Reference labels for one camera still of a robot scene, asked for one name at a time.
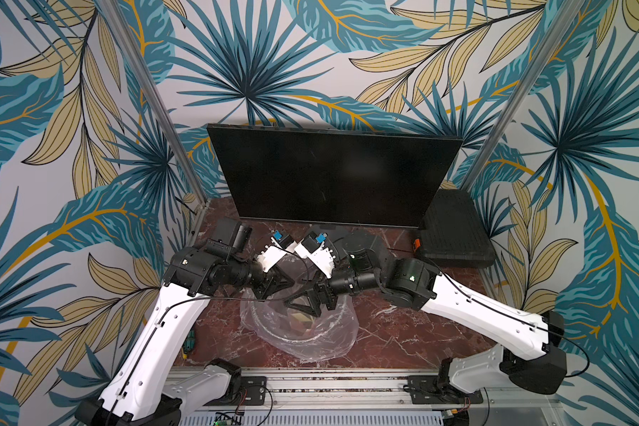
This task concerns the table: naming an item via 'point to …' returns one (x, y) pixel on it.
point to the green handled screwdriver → (190, 342)
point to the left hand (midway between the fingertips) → (287, 288)
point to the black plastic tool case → (453, 232)
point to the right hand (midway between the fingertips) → (290, 290)
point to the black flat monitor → (332, 176)
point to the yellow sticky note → (303, 317)
